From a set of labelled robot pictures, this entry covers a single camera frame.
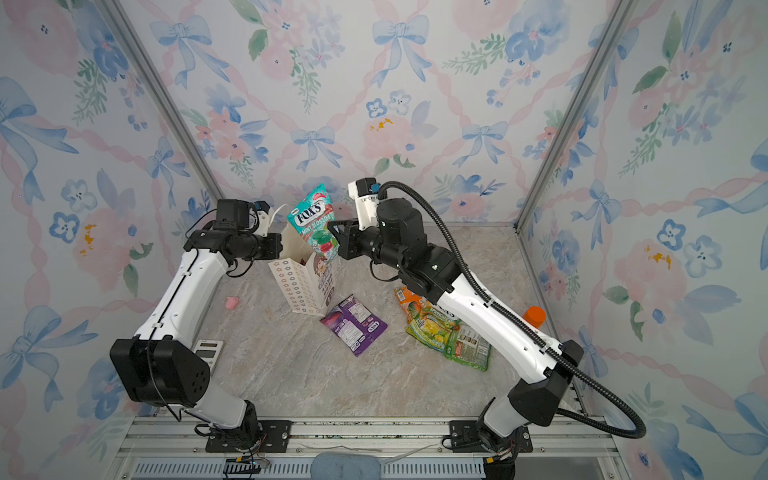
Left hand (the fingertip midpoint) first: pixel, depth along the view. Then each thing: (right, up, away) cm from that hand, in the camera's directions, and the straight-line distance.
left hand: (283, 244), depth 83 cm
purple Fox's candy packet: (+19, -25, +8) cm, 32 cm away
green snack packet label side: (+53, -30, +5) cm, 61 cm away
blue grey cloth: (+19, -51, -15) cm, 56 cm away
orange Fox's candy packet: (+35, -16, +14) cm, 41 cm away
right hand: (+18, +3, -22) cm, 28 cm away
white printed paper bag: (+7, -10, -3) cm, 12 cm away
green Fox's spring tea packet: (+44, -25, +7) cm, 51 cm away
